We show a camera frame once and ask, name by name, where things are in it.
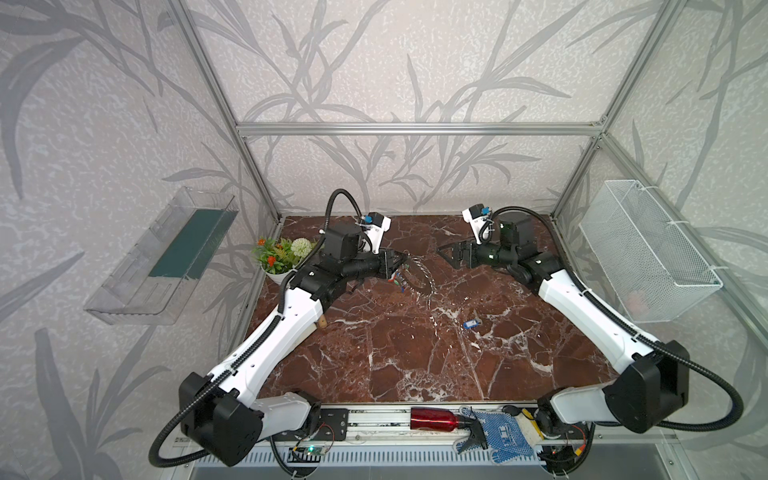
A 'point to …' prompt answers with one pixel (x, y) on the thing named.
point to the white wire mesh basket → (653, 270)
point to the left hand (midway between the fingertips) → (411, 250)
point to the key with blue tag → (471, 324)
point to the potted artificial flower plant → (278, 258)
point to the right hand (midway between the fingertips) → (449, 237)
